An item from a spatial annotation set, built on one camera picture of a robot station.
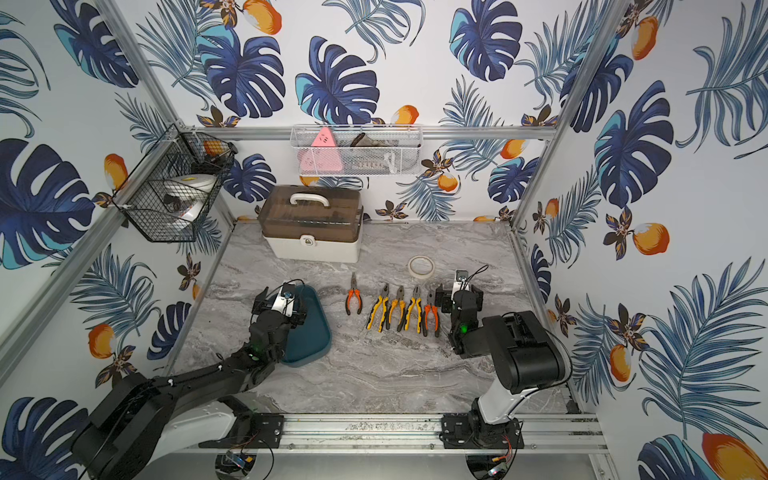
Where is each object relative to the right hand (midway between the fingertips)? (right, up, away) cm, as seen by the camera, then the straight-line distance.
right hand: (459, 285), depth 95 cm
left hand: (-53, 0, -11) cm, 54 cm away
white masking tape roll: (-11, +5, +14) cm, 18 cm away
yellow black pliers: (-14, -5, +2) cm, 15 cm away
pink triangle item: (-42, +39, -5) cm, 58 cm away
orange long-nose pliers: (-33, -4, +4) cm, 33 cm away
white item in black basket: (-78, +26, -14) cm, 84 cm away
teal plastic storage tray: (-45, -15, -12) cm, 49 cm away
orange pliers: (-11, -10, 0) cm, 14 cm away
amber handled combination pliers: (-18, -7, +2) cm, 19 cm away
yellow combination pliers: (-24, -5, +2) cm, 25 cm away
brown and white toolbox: (-47, +19, -3) cm, 51 cm away
